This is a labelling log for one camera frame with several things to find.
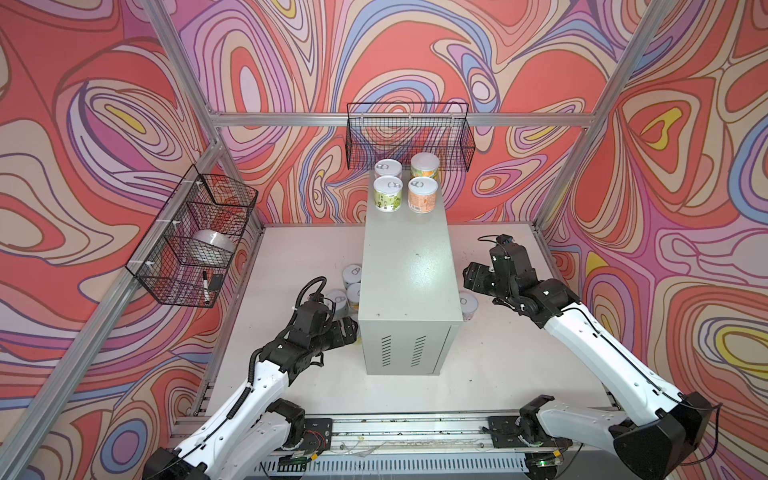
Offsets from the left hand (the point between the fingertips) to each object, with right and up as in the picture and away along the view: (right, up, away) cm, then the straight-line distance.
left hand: (348, 326), depth 81 cm
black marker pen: (-34, +12, -10) cm, 37 cm away
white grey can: (+36, +4, +9) cm, 37 cm away
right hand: (+35, +13, -4) cm, 37 cm away
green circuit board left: (-13, -31, -10) cm, 35 cm away
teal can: (-1, +9, -11) cm, 14 cm away
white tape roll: (-32, +24, -8) cm, 41 cm away
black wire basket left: (-38, +20, -10) cm, 44 cm away
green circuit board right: (+49, -30, -11) cm, 59 cm away
